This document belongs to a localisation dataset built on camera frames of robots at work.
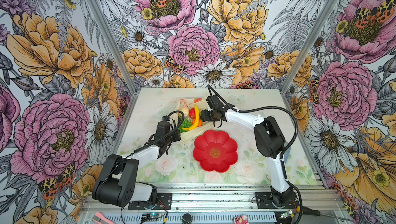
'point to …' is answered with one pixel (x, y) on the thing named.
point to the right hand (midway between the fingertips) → (205, 120)
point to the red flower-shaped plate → (215, 150)
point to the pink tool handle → (99, 218)
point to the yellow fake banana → (195, 124)
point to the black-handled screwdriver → (316, 212)
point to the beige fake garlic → (185, 111)
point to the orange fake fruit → (200, 122)
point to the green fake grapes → (185, 123)
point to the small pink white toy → (243, 219)
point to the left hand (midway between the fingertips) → (179, 135)
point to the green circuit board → (150, 217)
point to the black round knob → (186, 218)
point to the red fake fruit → (192, 112)
